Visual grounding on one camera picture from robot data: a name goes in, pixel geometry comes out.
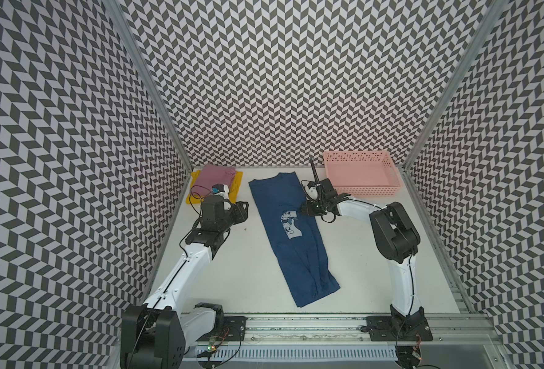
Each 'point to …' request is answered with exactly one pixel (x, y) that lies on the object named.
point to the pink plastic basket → (362, 173)
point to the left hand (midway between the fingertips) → (244, 206)
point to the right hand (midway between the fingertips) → (304, 211)
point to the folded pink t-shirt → (212, 174)
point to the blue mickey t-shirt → (279, 198)
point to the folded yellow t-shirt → (233, 192)
